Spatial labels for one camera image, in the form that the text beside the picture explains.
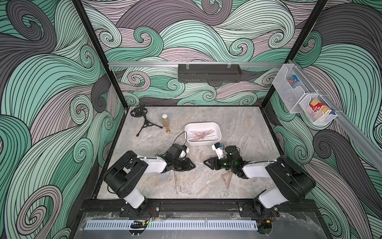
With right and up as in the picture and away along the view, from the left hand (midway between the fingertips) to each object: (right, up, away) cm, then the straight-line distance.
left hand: (195, 165), depth 86 cm
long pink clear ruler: (-10, -8, -4) cm, 13 cm away
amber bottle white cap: (-20, +25, +18) cm, 37 cm away
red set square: (+4, +17, +17) cm, 25 cm away
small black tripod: (-32, +32, 0) cm, 46 cm away
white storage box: (+8, +22, +18) cm, 30 cm away
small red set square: (+18, -6, -2) cm, 19 cm away
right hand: (+8, +2, +2) cm, 8 cm away
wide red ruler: (+8, +17, +17) cm, 26 cm away
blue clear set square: (+2, 0, +2) cm, 3 cm away
